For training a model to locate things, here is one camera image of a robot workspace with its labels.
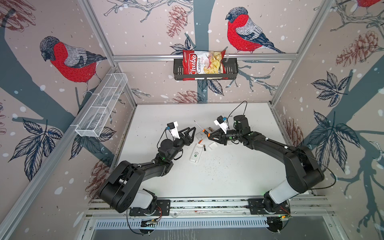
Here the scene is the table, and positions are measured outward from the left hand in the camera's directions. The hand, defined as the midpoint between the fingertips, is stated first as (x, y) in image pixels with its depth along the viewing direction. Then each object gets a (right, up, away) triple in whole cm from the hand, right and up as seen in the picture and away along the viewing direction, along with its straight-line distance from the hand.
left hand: (193, 129), depth 78 cm
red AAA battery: (+4, -11, +20) cm, 23 cm away
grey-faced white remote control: (+4, -3, 0) cm, 5 cm away
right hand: (+8, -6, +5) cm, 11 cm away
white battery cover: (+13, -13, +19) cm, 26 cm away
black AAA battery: (+7, -14, +17) cm, 23 cm away
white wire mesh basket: (-49, +4, -6) cm, 50 cm away
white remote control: (+2, -17, +14) cm, 22 cm away
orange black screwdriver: (+6, -1, +4) cm, 7 cm away
